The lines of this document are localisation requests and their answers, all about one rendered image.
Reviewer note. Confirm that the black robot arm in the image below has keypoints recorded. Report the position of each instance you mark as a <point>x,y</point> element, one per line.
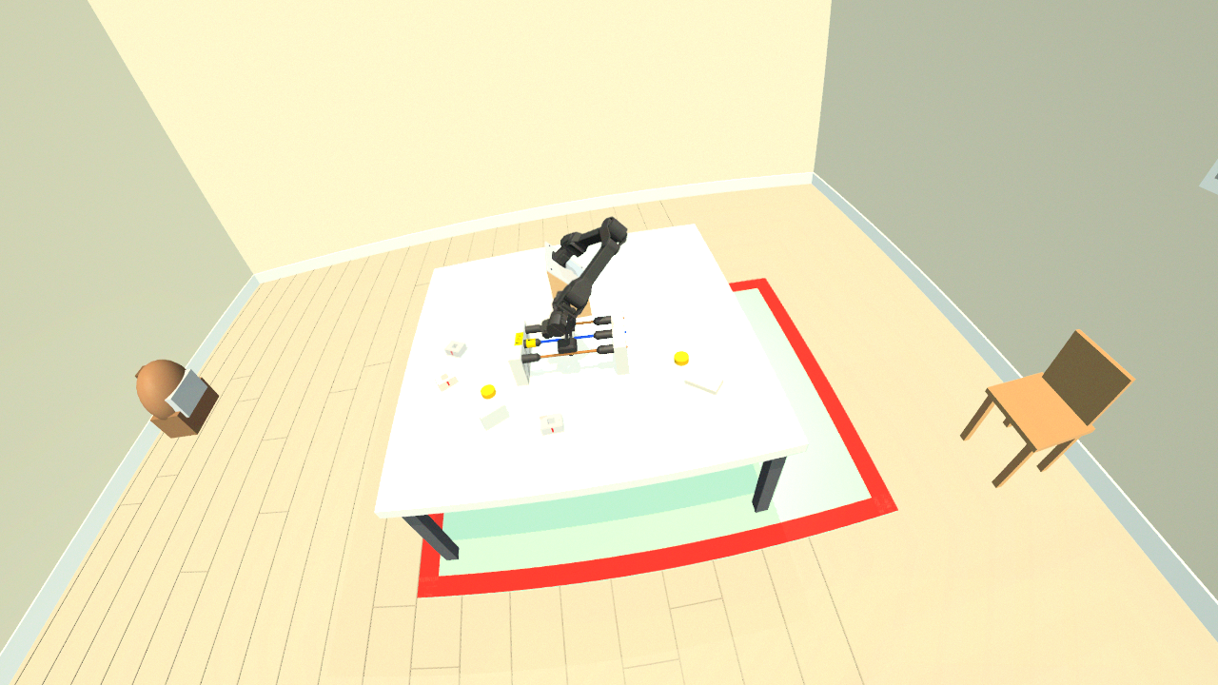
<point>579,290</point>

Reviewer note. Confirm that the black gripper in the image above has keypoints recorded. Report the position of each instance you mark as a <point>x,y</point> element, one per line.
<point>569,344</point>

